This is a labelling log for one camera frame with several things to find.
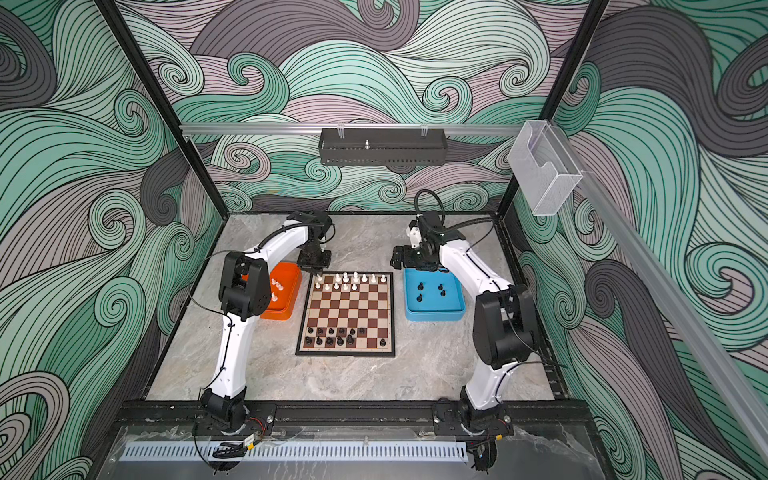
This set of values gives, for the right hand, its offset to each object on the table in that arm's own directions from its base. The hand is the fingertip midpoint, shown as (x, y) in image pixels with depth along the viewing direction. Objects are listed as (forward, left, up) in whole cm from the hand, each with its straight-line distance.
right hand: (406, 261), depth 90 cm
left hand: (+2, +28, -8) cm, 29 cm away
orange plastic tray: (-3, +37, -4) cm, 37 cm away
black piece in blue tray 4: (-6, -5, -12) cm, 14 cm away
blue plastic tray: (-4, -10, -14) cm, 17 cm away
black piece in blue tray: (-2, -5, -11) cm, 13 cm away
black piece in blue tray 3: (-4, -13, -13) cm, 19 cm away
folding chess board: (-13, +18, -10) cm, 24 cm away
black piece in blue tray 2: (-2, -12, -12) cm, 17 cm away
